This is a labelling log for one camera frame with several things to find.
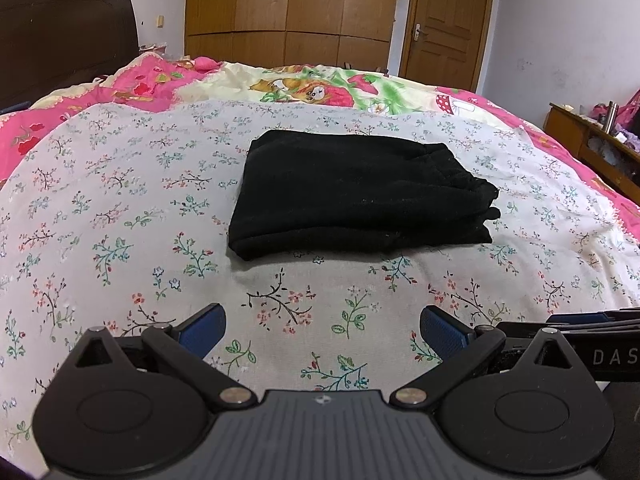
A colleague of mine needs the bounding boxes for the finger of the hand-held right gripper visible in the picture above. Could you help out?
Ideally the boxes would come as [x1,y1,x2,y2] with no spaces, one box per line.
[495,310,640,347]

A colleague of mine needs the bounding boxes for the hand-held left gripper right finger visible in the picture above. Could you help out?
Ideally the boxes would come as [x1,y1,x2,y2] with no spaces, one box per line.
[390,304,597,408]

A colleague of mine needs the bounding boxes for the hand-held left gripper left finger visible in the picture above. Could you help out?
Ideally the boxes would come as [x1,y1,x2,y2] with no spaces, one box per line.
[54,303,258,407]

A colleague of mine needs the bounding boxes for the black pants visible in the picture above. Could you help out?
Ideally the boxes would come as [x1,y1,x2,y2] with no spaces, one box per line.
[227,129,502,262]

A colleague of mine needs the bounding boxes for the white floral blanket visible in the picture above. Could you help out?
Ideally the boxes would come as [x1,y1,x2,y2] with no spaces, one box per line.
[0,100,640,461]

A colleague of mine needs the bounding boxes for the wooden desk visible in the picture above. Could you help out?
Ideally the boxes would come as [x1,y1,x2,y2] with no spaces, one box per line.
[544,102,640,197]

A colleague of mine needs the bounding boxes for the pink bag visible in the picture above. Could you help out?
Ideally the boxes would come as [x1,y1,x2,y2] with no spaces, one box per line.
[590,87,640,137]

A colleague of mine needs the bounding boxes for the pink cartoon printed quilt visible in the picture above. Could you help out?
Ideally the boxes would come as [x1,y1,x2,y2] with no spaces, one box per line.
[0,52,640,247]

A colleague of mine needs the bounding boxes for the wooden door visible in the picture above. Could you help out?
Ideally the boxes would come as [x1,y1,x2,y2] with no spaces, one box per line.
[399,0,497,94]

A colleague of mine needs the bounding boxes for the dark wooden headboard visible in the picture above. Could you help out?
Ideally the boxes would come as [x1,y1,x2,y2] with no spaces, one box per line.
[0,0,142,112]

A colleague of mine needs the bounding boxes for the wooden wardrobe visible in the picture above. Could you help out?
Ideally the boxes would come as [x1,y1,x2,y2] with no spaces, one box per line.
[185,0,404,74]

